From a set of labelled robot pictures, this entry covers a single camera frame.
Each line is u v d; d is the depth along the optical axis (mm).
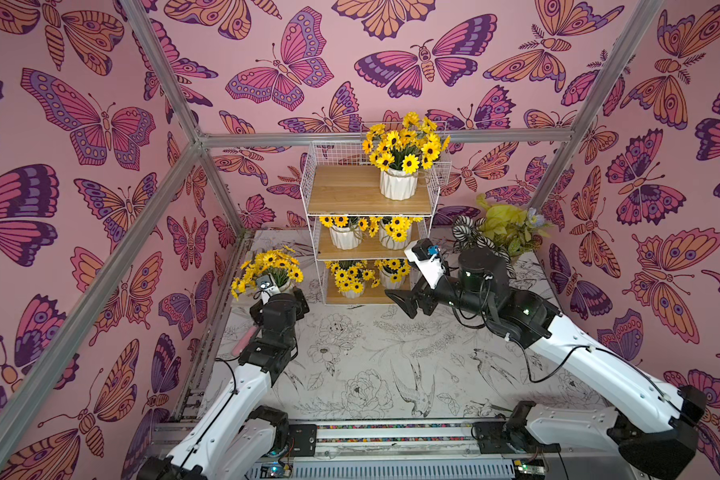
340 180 1030
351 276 895
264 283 669
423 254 517
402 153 641
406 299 545
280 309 592
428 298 557
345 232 774
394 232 700
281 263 747
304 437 734
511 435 651
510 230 956
